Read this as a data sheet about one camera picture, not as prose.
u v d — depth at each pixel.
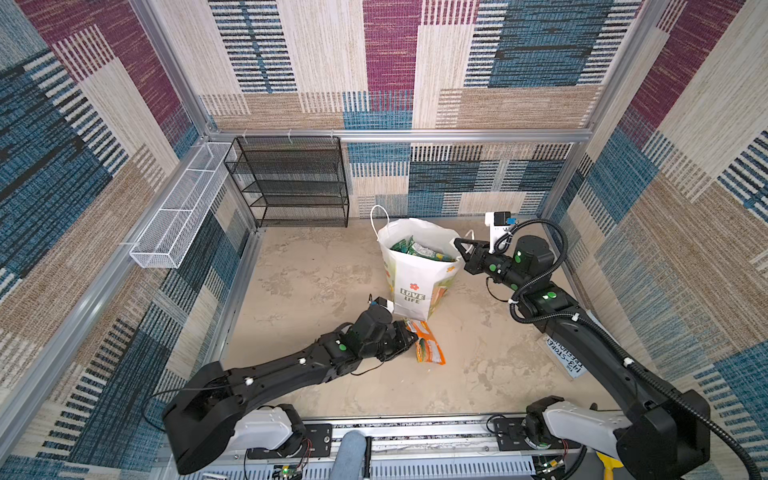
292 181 1.11
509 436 0.73
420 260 0.78
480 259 0.65
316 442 0.73
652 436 0.38
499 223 0.65
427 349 0.79
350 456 0.69
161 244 0.70
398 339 0.69
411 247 0.86
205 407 0.46
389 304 0.77
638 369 0.43
